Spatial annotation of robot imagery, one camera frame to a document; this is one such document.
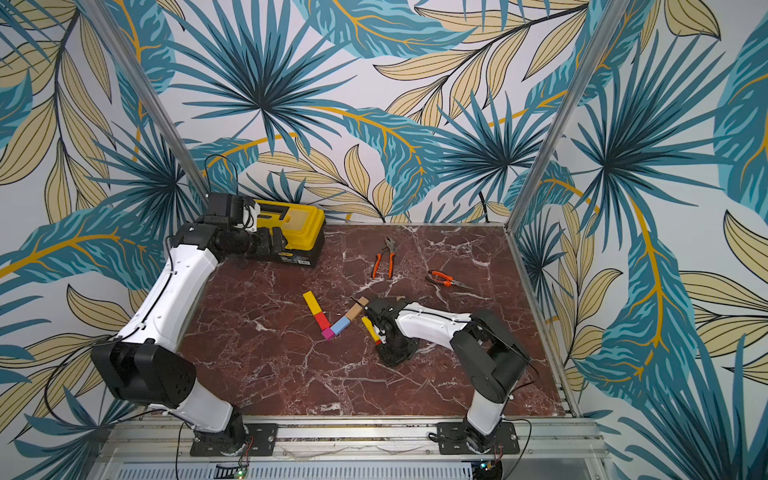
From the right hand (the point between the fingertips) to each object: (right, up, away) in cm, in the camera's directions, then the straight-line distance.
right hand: (394, 360), depth 87 cm
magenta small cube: (-20, +7, +3) cm, 22 cm away
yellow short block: (-26, +15, +11) cm, 32 cm away
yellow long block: (-7, +8, +5) cm, 12 cm away
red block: (-22, +10, +6) cm, 25 cm away
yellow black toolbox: (-31, +38, +6) cm, 49 cm away
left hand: (-33, +33, -7) cm, 47 cm away
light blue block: (-16, +9, +6) cm, 20 cm away
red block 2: (-4, +5, +3) cm, 7 cm away
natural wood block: (-12, +13, +8) cm, 20 cm away
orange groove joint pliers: (0, +34, +26) cm, 43 cm away
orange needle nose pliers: (+16, +23, +18) cm, 33 cm away
